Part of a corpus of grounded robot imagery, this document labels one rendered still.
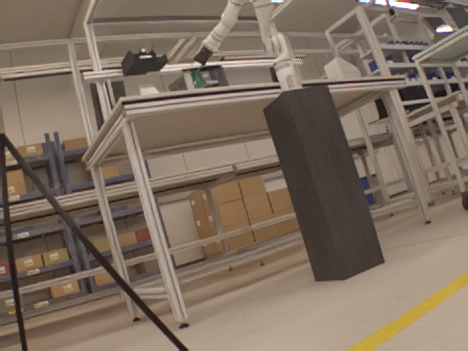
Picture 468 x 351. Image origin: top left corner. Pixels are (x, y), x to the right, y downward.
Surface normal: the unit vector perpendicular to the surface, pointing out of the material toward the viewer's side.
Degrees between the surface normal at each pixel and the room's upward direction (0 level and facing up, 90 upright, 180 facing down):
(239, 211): 90
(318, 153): 90
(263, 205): 90
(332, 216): 90
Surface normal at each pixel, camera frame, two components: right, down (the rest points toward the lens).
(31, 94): 0.46, -0.27
